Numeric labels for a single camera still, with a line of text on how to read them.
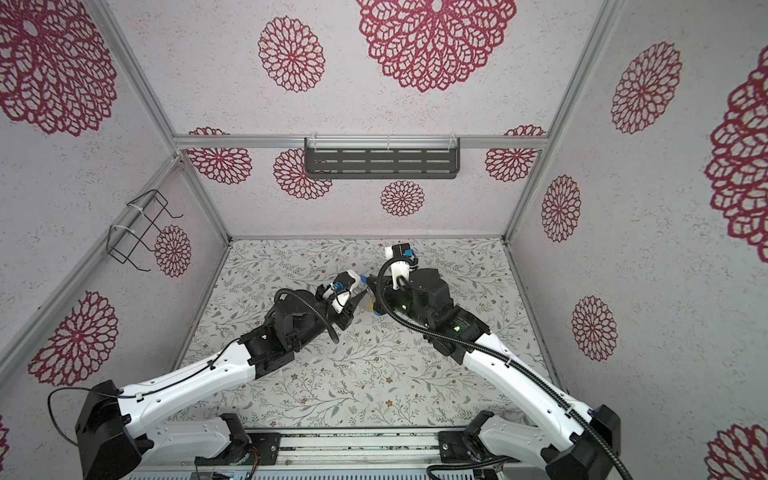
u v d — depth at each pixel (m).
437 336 0.48
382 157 0.96
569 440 0.38
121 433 0.39
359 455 0.73
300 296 0.48
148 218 0.80
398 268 0.60
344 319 0.62
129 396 0.42
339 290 0.56
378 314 0.60
